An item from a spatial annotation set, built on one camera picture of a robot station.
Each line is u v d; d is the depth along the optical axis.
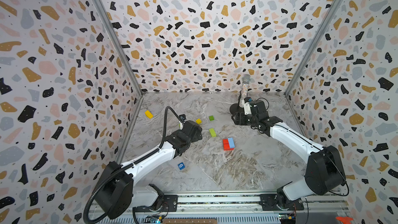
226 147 0.92
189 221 0.67
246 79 0.86
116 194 0.40
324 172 0.43
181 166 0.85
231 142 0.92
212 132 0.99
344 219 0.69
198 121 1.05
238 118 0.79
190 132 0.63
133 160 0.46
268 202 0.74
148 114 1.06
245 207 0.73
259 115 0.67
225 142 0.93
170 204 0.73
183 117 0.76
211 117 1.07
